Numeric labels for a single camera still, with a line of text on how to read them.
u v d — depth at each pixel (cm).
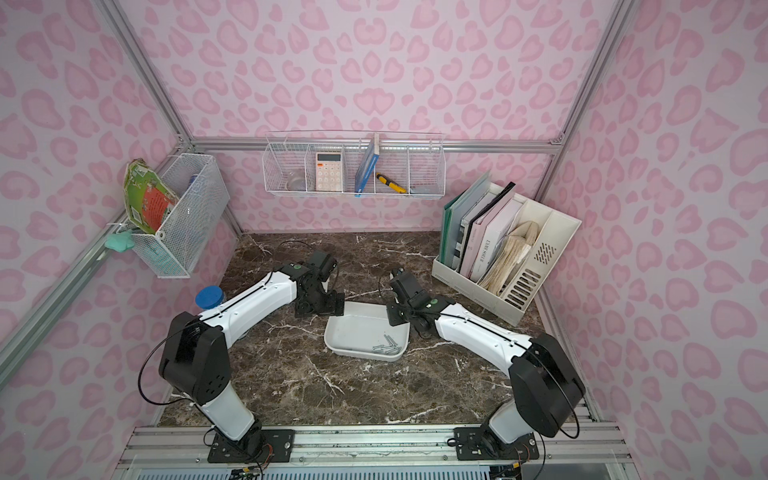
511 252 88
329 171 95
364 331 93
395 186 98
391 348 89
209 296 82
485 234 86
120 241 62
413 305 64
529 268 105
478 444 73
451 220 85
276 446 73
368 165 87
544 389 42
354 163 99
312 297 74
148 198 74
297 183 96
